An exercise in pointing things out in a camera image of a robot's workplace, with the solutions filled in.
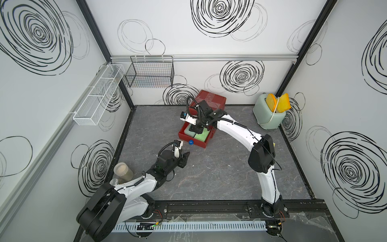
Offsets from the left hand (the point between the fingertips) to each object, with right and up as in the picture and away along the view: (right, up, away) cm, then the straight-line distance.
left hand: (185, 151), depth 85 cm
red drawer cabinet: (+19, +29, +8) cm, 36 cm away
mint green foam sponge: (+2, +11, +1) cm, 11 cm away
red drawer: (+8, +5, -2) cm, 10 cm away
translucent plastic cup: (-31, -9, -10) cm, 33 cm away
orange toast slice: (+54, +30, +9) cm, 62 cm away
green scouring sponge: (+10, +8, +6) cm, 14 cm away
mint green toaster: (+51, +21, +13) cm, 57 cm away
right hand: (+4, +16, +3) cm, 17 cm away
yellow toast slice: (+62, +28, +9) cm, 69 cm away
